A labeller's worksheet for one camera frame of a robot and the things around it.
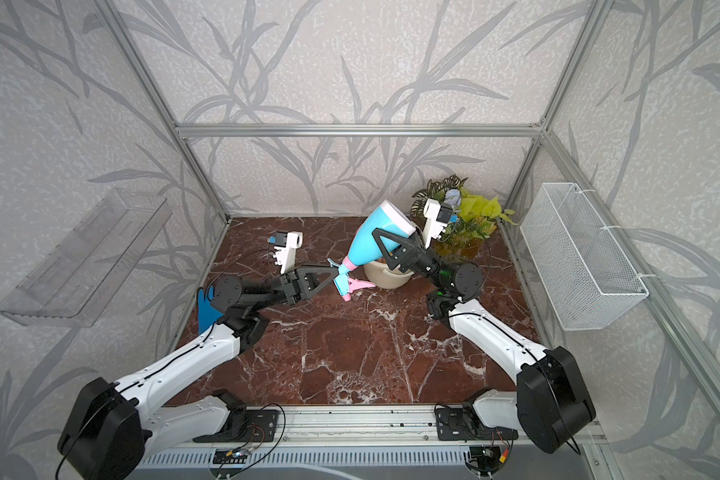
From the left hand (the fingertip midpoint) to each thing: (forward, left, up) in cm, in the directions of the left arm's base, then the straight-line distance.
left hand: (335, 283), depth 58 cm
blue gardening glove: (+11, +45, -37) cm, 59 cm away
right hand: (+7, -8, +9) cm, 14 cm away
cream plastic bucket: (+15, -10, -21) cm, 28 cm away
